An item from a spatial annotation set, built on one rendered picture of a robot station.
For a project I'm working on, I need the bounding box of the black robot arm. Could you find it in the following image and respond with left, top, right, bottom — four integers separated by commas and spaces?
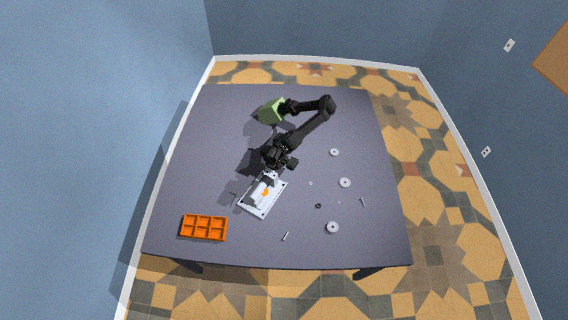
263, 94, 337, 170

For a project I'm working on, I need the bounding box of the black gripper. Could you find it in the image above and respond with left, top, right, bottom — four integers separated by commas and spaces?
260, 145, 299, 171

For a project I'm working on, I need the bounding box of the orange compartment tray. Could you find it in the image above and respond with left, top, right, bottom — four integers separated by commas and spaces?
180, 214, 228, 242

